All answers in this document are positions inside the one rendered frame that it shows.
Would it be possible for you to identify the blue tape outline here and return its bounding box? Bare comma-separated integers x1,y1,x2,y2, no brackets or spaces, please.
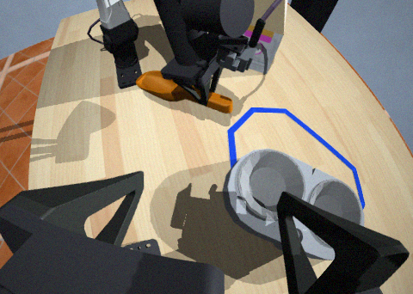
228,107,365,209

